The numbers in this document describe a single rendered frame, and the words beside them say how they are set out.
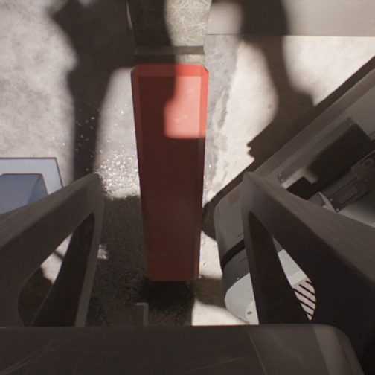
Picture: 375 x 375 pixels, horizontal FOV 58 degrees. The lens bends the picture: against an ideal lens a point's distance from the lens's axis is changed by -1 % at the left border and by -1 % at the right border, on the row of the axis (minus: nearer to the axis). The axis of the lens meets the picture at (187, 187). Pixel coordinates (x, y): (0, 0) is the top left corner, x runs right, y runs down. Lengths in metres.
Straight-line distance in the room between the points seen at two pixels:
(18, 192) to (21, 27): 0.27
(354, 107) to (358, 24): 0.13
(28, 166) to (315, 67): 0.55
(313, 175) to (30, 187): 0.48
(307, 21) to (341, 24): 0.05
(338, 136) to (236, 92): 0.20
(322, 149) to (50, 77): 0.44
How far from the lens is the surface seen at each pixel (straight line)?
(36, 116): 0.67
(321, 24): 0.61
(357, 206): 0.48
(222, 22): 0.57
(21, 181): 0.71
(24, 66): 0.64
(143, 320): 0.56
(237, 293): 0.55
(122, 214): 0.75
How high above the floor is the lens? 0.57
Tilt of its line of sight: 54 degrees down
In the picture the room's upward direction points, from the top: 177 degrees clockwise
